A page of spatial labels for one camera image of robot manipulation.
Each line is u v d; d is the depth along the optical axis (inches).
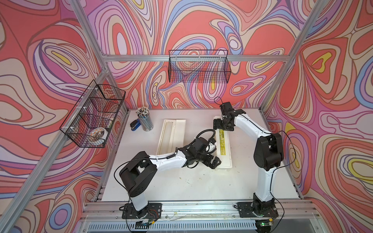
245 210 28.8
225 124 31.7
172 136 37.1
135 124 41.8
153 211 28.9
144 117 37.4
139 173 18.8
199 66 37.7
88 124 29.1
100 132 28.8
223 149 33.1
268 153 20.6
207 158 29.3
